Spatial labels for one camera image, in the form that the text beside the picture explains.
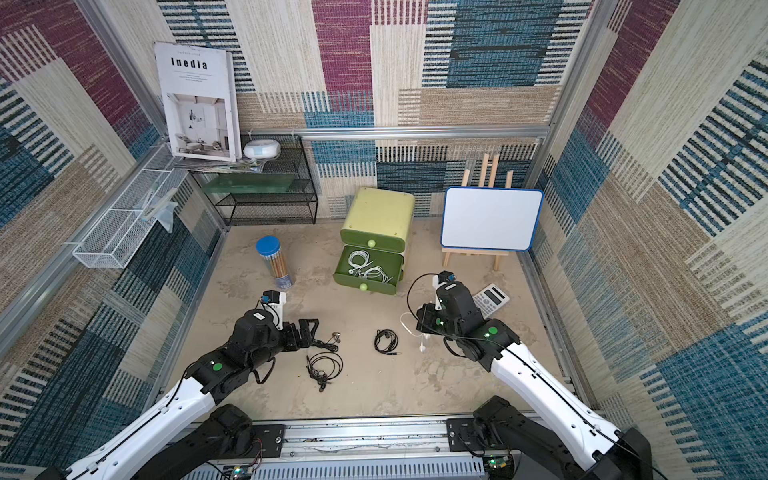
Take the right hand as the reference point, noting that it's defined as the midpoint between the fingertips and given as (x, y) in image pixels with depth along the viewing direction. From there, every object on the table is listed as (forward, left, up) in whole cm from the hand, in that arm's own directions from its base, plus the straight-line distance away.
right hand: (417, 309), depth 78 cm
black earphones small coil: (-2, +25, -16) cm, 29 cm away
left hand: (-1, +29, -3) cm, 29 cm away
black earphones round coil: (+1, +8, -17) cm, 19 cm away
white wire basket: (+11, +71, +17) cm, 74 cm away
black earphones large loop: (-11, +26, -16) cm, 33 cm away
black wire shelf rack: (+52, +42, -11) cm, 68 cm away
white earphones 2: (+18, +13, -9) cm, 24 cm away
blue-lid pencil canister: (+19, +41, +4) cm, 46 cm away
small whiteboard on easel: (+31, -25, +1) cm, 40 cm away
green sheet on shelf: (+43, +49, +8) cm, 66 cm away
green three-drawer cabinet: (+27, +10, +5) cm, 29 cm away
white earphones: (+19, +18, -8) cm, 27 cm away
